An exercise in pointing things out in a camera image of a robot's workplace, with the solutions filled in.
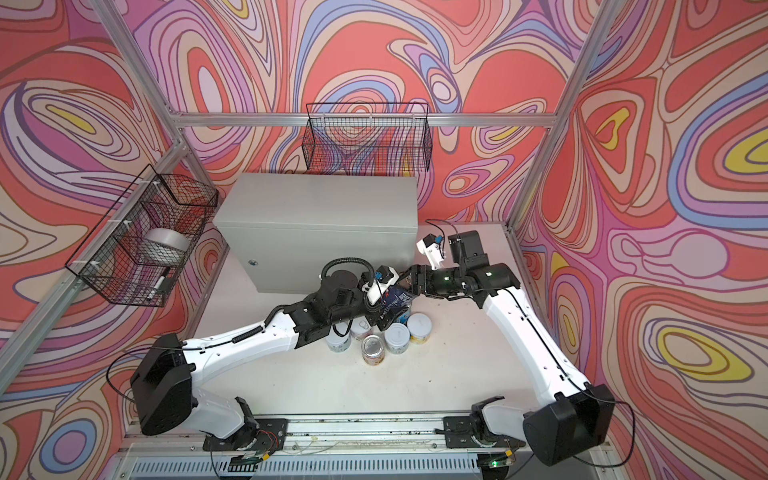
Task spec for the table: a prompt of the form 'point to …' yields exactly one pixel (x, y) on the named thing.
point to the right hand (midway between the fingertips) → (406, 291)
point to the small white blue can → (397, 338)
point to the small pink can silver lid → (373, 349)
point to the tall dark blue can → (396, 298)
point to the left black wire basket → (137, 252)
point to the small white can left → (337, 343)
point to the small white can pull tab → (364, 324)
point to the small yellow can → (419, 326)
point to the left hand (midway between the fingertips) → (400, 293)
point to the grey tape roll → (165, 246)
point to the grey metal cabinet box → (283, 229)
